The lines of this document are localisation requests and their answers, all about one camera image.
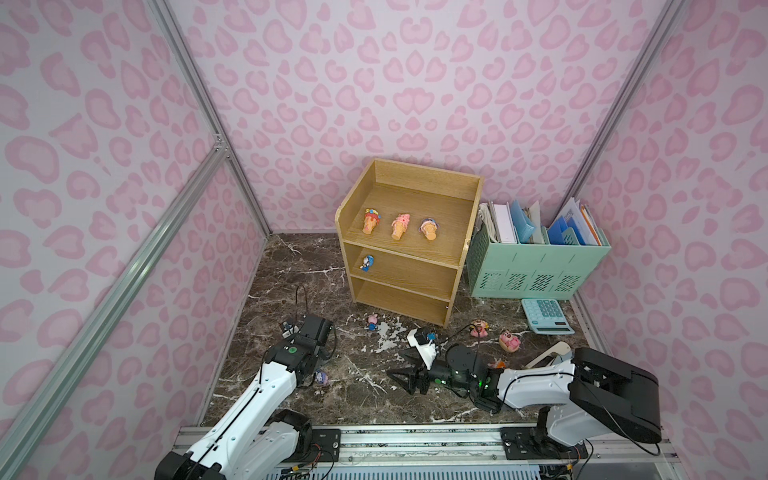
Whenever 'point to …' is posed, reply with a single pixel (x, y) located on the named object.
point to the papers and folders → (514, 223)
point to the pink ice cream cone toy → (400, 224)
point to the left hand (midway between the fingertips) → (317, 351)
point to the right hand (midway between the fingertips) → (395, 367)
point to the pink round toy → (508, 342)
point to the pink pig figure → (479, 328)
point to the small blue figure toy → (367, 262)
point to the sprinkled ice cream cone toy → (371, 220)
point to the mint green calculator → (546, 317)
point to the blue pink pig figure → (372, 321)
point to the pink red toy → (499, 365)
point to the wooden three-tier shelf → (414, 277)
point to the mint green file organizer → (532, 269)
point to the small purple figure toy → (322, 377)
